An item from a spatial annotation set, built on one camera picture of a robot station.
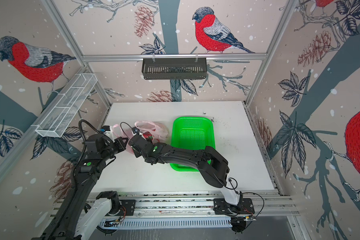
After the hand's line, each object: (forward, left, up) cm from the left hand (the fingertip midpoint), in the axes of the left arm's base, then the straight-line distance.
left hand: (127, 138), depth 77 cm
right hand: (0, -3, -7) cm, 8 cm away
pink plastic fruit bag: (+4, -15, 0) cm, 15 cm away
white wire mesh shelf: (+9, +33, +10) cm, 36 cm away
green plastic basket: (+17, -36, -21) cm, 45 cm away
